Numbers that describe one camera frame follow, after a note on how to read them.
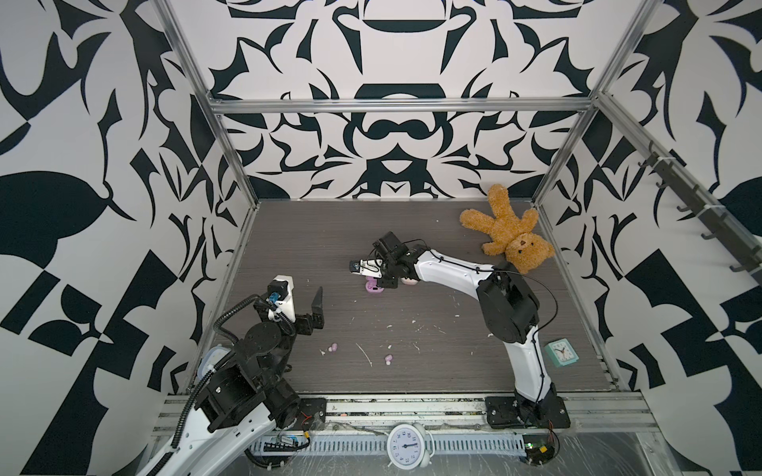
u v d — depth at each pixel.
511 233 1.02
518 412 0.67
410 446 0.68
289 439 0.71
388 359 0.83
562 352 0.83
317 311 0.61
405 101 0.91
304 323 0.61
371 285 0.93
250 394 0.49
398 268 0.71
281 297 0.54
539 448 0.71
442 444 0.71
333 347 0.85
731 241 0.55
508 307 0.53
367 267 0.82
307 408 0.76
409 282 0.97
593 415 0.76
